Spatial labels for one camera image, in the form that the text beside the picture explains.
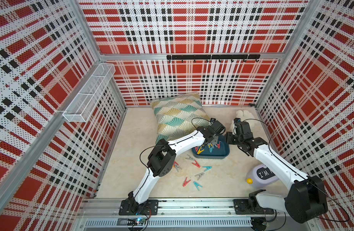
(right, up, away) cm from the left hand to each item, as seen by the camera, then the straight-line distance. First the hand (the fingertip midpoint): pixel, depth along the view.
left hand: (213, 136), depth 92 cm
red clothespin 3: (-18, -26, -10) cm, 33 cm away
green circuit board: (-41, -39, -22) cm, 61 cm away
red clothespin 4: (-11, -17, -3) cm, 21 cm away
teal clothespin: (-1, -9, +4) cm, 10 cm away
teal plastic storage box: (0, -11, +2) cm, 11 cm away
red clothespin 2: (+5, -7, +5) cm, 10 cm away
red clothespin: (-11, -9, +4) cm, 14 cm away
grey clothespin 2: (-9, -22, -7) cm, 25 cm away
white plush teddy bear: (+26, +13, +9) cm, 30 cm away
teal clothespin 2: (-11, -27, -11) cm, 31 cm away
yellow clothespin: (-8, -10, +2) cm, 13 cm away
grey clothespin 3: (-23, -19, -4) cm, 30 cm away
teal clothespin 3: (-4, -19, -5) cm, 20 cm away
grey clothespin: (-15, -14, 0) cm, 20 cm away
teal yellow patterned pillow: (-23, +14, +3) cm, 27 cm away
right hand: (+9, +1, -6) cm, 11 cm away
